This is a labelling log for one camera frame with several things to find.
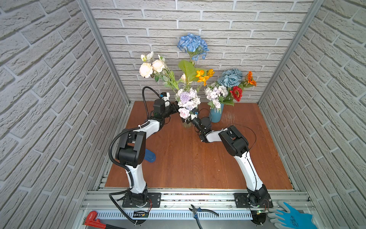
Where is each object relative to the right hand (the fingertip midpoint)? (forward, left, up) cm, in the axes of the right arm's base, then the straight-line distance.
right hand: (184, 106), depth 93 cm
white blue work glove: (-65, -48, -16) cm, 83 cm away
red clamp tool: (-57, +49, -16) cm, 77 cm away
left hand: (+1, +2, +4) cm, 4 cm away
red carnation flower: (-5, -30, +15) cm, 34 cm away
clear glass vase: (-4, -1, -16) cm, 17 cm away
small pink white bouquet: (-9, -1, +14) cm, 16 cm away
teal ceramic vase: (-3, -22, -10) cm, 25 cm away
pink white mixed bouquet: (-3, -20, +12) cm, 24 cm away
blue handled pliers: (-57, -1, -16) cm, 59 cm away
